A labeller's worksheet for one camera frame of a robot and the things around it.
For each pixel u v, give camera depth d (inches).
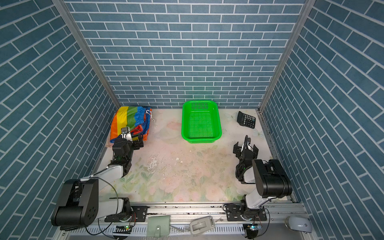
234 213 29.0
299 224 25.7
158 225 27.4
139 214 29.1
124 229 28.4
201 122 44.5
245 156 26.8
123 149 26.7
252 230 28.3
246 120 44.0
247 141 30.5
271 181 17.9
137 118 38.4
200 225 27.3
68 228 26.4
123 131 29.5
